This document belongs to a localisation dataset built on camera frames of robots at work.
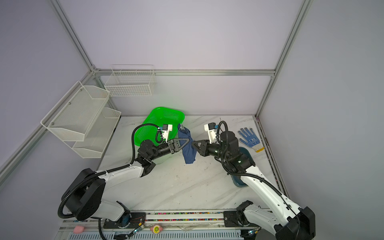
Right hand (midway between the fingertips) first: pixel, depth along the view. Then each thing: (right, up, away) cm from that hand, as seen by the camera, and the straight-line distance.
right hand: (191, 143), depth 68 cm
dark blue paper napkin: (-1, -5, +1) cm, 5 cm away
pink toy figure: (-54, -41, +2) cm, 68 cm away
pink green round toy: (-16, -39, 0) cm, 42 cm away
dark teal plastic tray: (+25, -21, +15) cm, 36 cm away
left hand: (-1, +1, +3) cm, 3 cm away
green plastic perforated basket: (-27, +17, +47) cm, 57 cm away
